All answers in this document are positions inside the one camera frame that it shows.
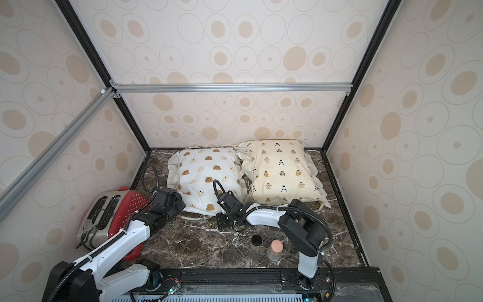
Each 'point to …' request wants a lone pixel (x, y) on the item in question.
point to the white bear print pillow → (193, 172)
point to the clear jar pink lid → (275, 250)
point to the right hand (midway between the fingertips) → (224, 218)
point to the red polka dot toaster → (105, 212)
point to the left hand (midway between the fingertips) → (188, 199)
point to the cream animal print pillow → (280, 172)
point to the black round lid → (256, 240)
